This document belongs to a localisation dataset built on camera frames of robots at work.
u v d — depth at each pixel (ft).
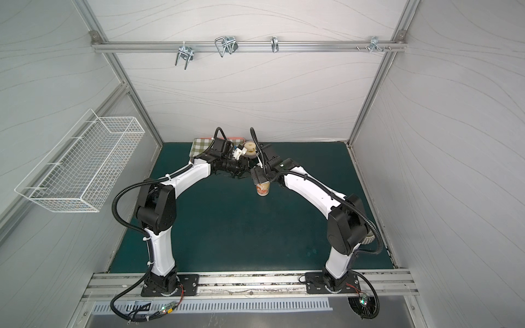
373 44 2.51
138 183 1.62
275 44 2.57
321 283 2.40
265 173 2.11
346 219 1.49
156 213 1.70
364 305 2.35
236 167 2.65
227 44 2.51
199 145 3.90
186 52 2.58
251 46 2.57
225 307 2.20
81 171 2.25
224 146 2.52
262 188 3.04
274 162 2.13
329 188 1.66
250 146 3.61
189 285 2.41
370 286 2.35
